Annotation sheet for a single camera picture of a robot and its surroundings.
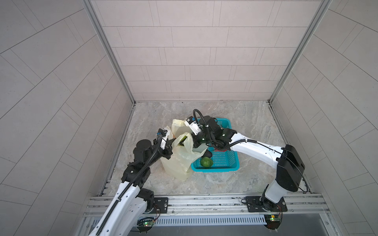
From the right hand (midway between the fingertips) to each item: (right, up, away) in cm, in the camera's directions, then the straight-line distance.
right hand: (184, 141), depth 75 cm
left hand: (-3, +2, -3) cm, 5 cm away
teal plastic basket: (+22, -14, +11) cm, 29 cm away
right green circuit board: (+42, -36, -7) cm, 56 cm away
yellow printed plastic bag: (-3, -12, -2) cm, 12 cm away
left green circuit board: (-17, -35, -11) cm, 40 cm away
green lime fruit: (+12, -13, +5) cm, 18 cm away
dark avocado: (+13, -10, +10) cm, 19 cm away
